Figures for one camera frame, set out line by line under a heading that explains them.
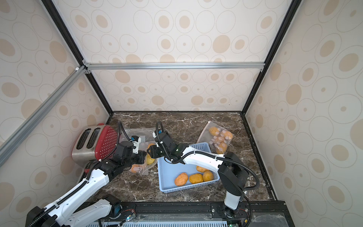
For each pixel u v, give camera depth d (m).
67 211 0.41
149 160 0.85
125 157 0.60
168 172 0.87
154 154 0.70
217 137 0.97
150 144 0.80
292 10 0.69
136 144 0.73
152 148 0.70
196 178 0.80
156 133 0.73
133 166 0.70
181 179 0.80
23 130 0.56
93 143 0.78
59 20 0.72
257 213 0.73
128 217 0.71
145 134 1.06
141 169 0.81
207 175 0.78
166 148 0.61
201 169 0.85
